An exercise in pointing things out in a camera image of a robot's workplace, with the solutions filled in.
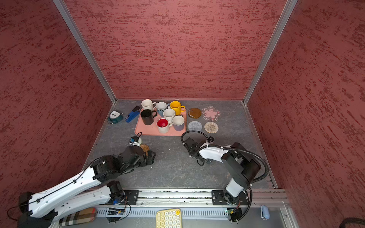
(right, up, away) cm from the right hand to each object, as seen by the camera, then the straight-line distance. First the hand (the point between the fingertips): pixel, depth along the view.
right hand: (201, 155), depth 91 cm
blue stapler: (-51, +28, +17) cm, 60 cm away
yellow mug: (-18, +34, +17) cm, 42 cm away
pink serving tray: (-42, +16, +9) cm, 46 cm away
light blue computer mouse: (+28, -21, -24) cm, 43 cm away
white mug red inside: (-27, +19, +10) cm, 35 cm away
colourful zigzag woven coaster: (+9, +17, +12) cm, 23 cm away
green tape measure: (-64, +24, +13) cm, 70 cm away
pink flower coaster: (+10, +27, +22) cm, 37 cm away
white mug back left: (-41, +35, +18) cm, 57 cm away
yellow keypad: (-19, -23, -24) cm, 38 cm away
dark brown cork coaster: (-4, +28, +20) cm, 35 cm away
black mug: (-39, +26, +9) cm, 47 cm away
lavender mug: (-16, +21, +12) cm, 29 cm away
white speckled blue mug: (-30, +33, +16) cm, 47 cm away
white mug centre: (-23, +27, +12) cm, 38 cm away
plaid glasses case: (-59, -22, -25) cm, 67 cm away
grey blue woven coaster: (-4, +18, +13) cm, 23 cm away
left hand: (-31, +3, -17) cm, 35 cm away
